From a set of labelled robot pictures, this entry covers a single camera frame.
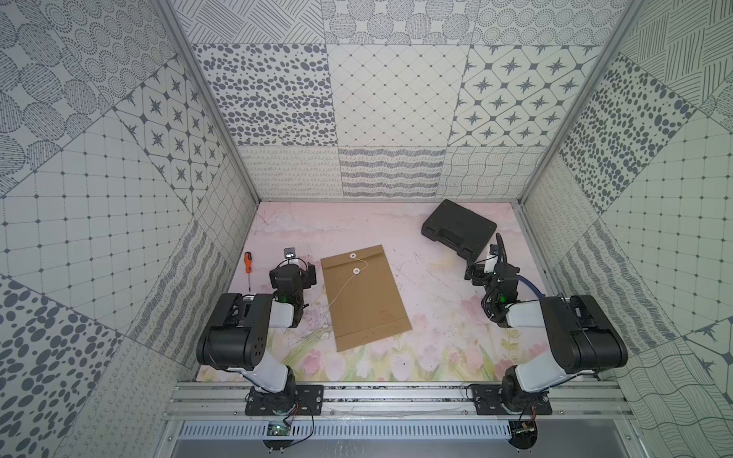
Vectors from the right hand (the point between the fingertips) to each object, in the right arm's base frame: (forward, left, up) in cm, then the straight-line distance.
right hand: (484, 263), depth 95 cm
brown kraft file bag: (-12, +40, -5) cm, 42 cm away
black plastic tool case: (+17, +5, -2) cm, 18 cm away
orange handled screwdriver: (0, +83, -4) cm, 83 cm away
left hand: (-2, +62, +2) cm, 62 cm away
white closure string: (-4, +46, -5) cm, 47 cm away
